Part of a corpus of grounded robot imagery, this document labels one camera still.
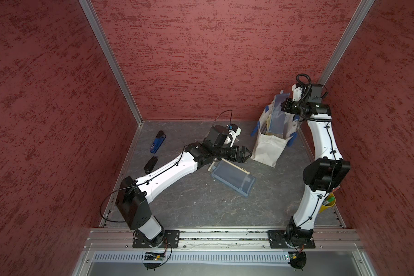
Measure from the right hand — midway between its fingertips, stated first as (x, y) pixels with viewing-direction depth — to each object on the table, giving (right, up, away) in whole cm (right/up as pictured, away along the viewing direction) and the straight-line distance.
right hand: (280, 105), depth 86 cm
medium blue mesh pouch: (-1, -5, +2) cm, 5 cm away
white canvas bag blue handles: (-4, -22, +5) cm, 23 cm away
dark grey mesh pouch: (-23, -39, +7) cm, 46 cm away
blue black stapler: (-70, -18, +22) cm, 76 cm away
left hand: (-22, -24, -13) cm, 36 cm away
